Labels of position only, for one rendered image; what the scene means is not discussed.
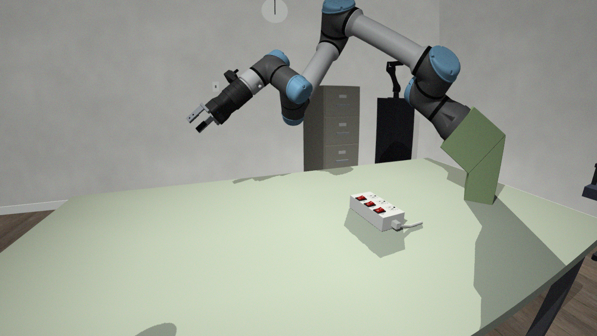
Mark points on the white power strip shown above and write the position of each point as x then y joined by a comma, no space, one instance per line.
378,212

